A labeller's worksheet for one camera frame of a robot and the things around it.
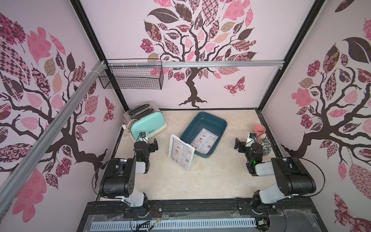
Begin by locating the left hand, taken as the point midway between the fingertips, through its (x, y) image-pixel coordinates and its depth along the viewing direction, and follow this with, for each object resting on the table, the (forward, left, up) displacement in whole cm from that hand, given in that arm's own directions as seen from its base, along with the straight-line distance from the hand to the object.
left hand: (149, 141), depth 95 cm
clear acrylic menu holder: (-7, -16, +11) cm, 21 cm away
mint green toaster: (+11, +3, +12) cm, 17 cm away
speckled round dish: (-3, -79, -3) cm, 79 cm away
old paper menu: (-13, -22, +7) cm, 26 cm away
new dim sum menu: (+3, -38, -5) cm, 38 cm away
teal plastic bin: (+20, -42, -3) cm, 47 cm away
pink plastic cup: (+5, -75, +4) cm, 75 cm away
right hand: (0, -64, +3) cm, 64 cm away
